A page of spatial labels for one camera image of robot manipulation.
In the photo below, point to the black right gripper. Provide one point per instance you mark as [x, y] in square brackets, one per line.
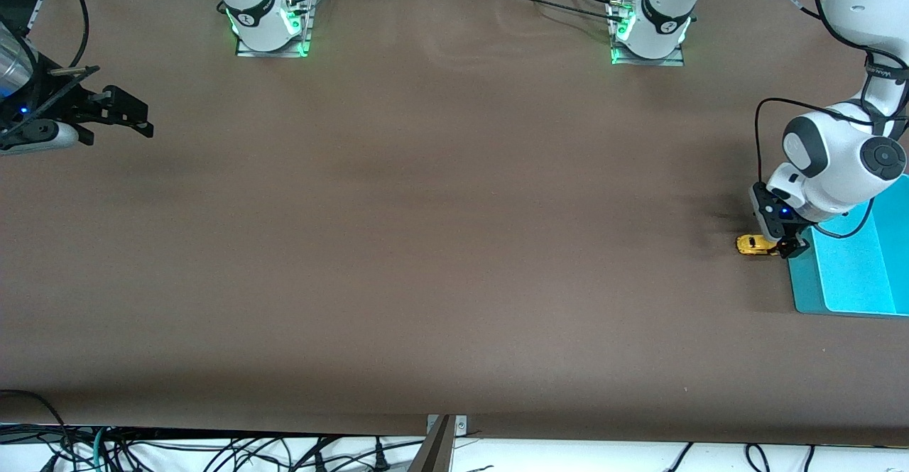
[51, 97]

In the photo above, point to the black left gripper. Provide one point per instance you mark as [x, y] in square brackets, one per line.
[793, 247]

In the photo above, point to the yellow toy beetle car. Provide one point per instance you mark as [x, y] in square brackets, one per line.
[751, 245]

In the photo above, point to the teal plastic storage bin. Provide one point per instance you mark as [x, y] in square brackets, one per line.
[852, 273]

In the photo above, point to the grey metal strut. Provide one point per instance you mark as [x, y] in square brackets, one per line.
[433, 454]

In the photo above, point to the black power plug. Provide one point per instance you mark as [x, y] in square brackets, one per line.
[380, 459]

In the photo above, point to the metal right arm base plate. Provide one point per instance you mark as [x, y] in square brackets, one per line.
[307, 32]

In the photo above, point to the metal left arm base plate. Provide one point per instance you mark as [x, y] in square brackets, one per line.
[643, 62]

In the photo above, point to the silver table edge bracket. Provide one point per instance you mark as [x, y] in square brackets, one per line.
[460, 425]

